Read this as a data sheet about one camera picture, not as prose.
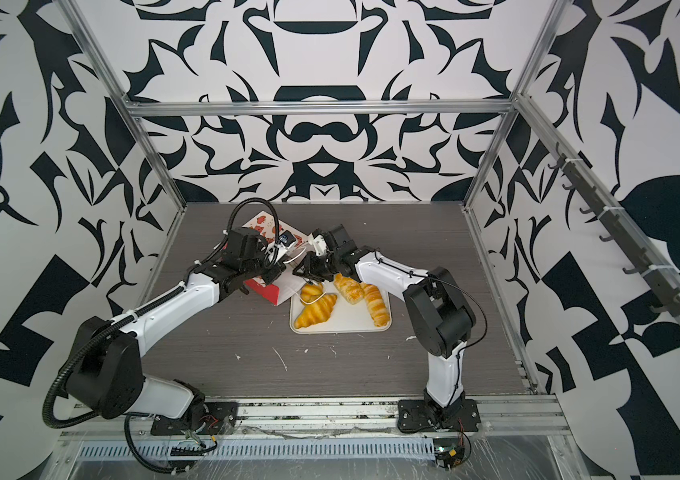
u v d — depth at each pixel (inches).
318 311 34.2
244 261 26.1
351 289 36.1
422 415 29.3
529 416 29.8
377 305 36.0
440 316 19.5
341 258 28.6
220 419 28.8
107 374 16.3
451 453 27.7
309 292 36.4
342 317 35.4
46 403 14.5
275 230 28.2
